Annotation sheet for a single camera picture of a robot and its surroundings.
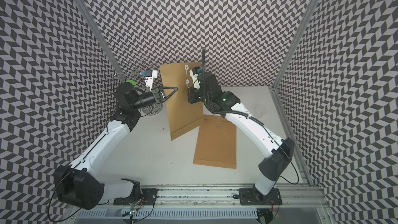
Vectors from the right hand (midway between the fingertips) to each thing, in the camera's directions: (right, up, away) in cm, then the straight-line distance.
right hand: (189, 93), depth 72 cm
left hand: (-4, +1, -6) cm, 8 cm away
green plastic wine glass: (-33, +7, +13) cm, 36 cm away
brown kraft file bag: (+14, -29, +20) cm, 38 cm away
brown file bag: (-3, -10, -4) cm, 11 cm away
